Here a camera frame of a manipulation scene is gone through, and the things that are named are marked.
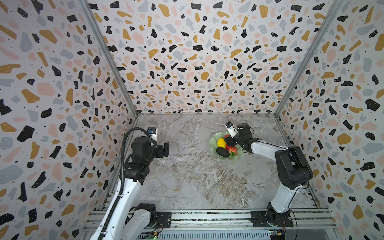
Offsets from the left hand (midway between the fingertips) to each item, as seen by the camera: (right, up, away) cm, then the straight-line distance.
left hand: (158, 139), depth 75 cm
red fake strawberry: (+41, -9, +20) cm, 47 cm away
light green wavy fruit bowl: (+29, -4, +24) cm, 38 cm away
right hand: (+39, +3, +22) cm, 45 cm away
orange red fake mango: (+39, -8, +24) cm, 46 cm away
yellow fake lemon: (+35, -4, +23) cm, 42 cm away
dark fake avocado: (+36, -10, +22) cm, 43 cm away
